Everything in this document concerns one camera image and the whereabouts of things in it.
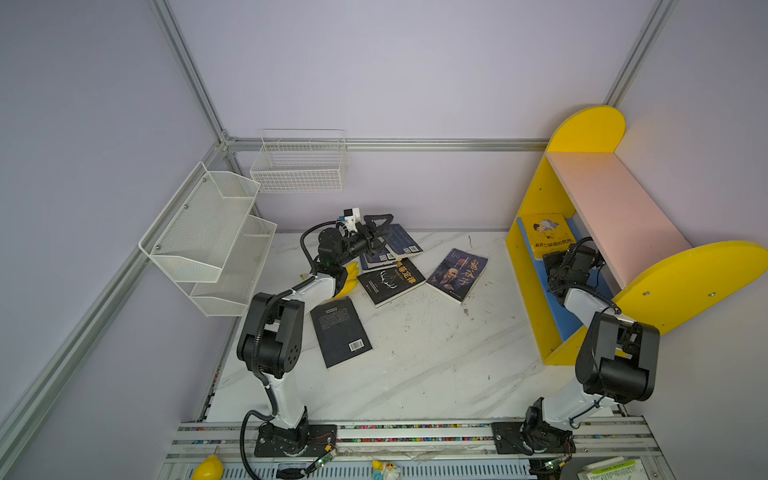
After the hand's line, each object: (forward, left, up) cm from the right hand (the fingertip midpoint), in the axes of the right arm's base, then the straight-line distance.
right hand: (547, 249), depth 92 cm
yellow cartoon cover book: (+10, -4, -3) cm, 11 cm away
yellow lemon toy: (-56, +90, -13) cm, 107 cm away
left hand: (-3, +48, +14) cm, 50 cm away
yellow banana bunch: (-3, +63, -13) cm, 64 cm away
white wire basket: (+23, +79, +18) cm, 84 cm away
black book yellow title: (-3, +51, -15) cm, 53 cm away
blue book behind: (+7, +54, -13) cm, 56 cm away
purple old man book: (+1, +25, -15) cm, 30 cm away
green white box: (-55, -3, -15) cm, 57 cm away
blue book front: (+16, +46, -14) cm, 51 cm away
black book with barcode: (-21, +65, -16) cm, 70 cm away
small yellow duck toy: (-56, +49, -14) cm, 76 cm away
